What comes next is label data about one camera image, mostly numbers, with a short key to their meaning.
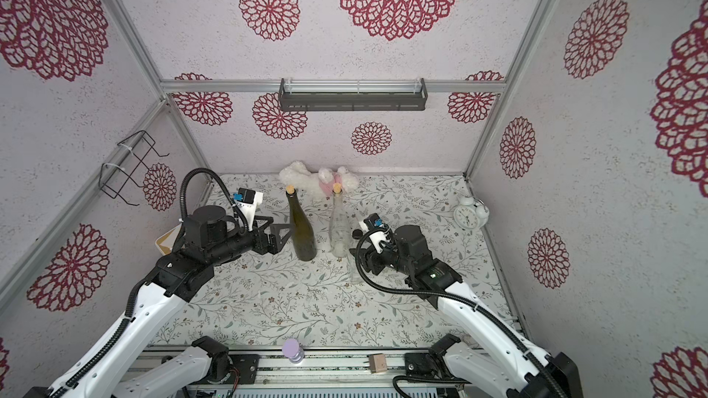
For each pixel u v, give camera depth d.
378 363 0.73
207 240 0.51
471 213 0.96
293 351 0.69
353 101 0.87
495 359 0.44
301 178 1.06
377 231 0.62
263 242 0.59
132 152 0.78
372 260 0.65
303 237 0.87
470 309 0.48
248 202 0.59
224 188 0.57
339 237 1.00
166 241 0.94
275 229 0.59
